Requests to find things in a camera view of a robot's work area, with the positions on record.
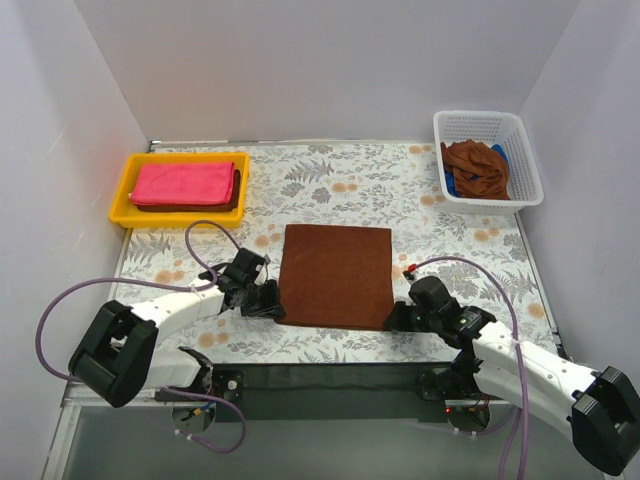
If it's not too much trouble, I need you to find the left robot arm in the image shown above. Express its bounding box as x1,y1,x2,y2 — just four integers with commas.
68,248,285,408

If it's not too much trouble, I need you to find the pink towel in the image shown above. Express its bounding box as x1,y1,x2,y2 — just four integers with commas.
129,161,237,207

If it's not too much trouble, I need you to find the white plastic basket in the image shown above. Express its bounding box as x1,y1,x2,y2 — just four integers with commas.
433,110,544,216

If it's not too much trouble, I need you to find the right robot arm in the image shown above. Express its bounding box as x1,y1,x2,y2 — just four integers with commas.
384,276,639,476

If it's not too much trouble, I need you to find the blue towel in basket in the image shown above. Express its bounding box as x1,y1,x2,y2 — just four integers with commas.
443,142,511,197

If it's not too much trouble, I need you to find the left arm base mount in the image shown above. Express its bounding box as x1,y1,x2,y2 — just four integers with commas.
154,369,244,402

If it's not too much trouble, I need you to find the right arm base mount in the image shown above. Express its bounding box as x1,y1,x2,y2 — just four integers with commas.
417,368,480,401

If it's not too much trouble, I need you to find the brown towel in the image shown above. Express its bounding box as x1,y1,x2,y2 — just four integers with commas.
278,224,394,331
131,170,241,212
439,140,512,201

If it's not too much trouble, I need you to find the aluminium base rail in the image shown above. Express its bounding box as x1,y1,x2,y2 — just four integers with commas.
44,363,599,479

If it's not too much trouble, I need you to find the yellow plastic tray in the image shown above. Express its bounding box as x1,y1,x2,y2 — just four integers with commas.
109,152,250,228

